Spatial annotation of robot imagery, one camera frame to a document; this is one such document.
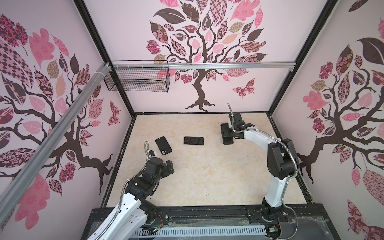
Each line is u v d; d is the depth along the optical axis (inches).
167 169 27.6
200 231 27.4
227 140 37.7
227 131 34.6
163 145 39.8
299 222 28.6
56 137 21.1
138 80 48.0
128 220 22.4
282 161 20.1
